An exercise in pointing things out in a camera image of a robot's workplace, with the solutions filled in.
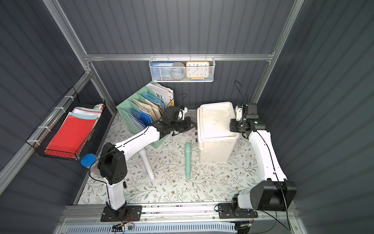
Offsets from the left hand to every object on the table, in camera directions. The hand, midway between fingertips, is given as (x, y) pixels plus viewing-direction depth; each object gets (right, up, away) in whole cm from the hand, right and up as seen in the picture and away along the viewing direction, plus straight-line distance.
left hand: (197, 123), depth 82 cm
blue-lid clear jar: (-55, -18, -10) cm, 59 cm away
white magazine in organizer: (-21, +20, +13) cm, 31 cm away
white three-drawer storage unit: (+10, -10, -7) cm, 16 cm away
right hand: (+23, -1, -3) cm, 23 cm away
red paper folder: (-65, -6, -7) cm, 66 cm away
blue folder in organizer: (-33, +4, +7) cm, 34 cm away
